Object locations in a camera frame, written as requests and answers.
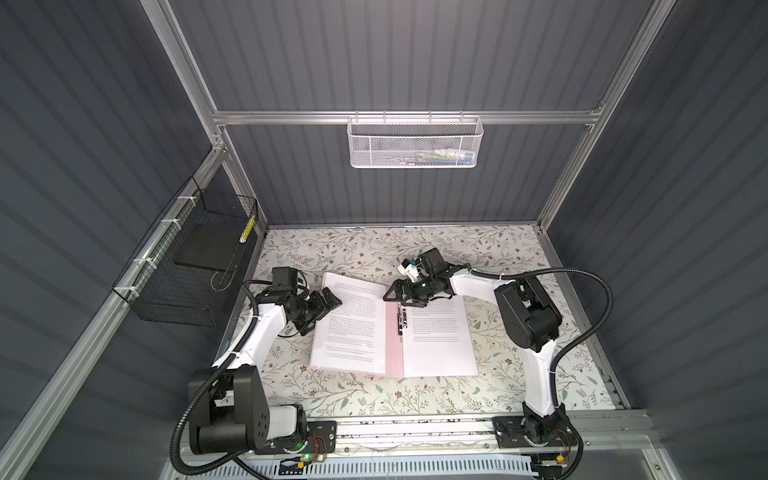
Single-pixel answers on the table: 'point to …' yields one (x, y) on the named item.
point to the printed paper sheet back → (437, 339)
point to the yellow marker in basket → (247, 229)
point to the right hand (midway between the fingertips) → (396, 303)
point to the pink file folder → (394, 339)
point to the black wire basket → (189, 266)
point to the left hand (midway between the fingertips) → (330, 311)
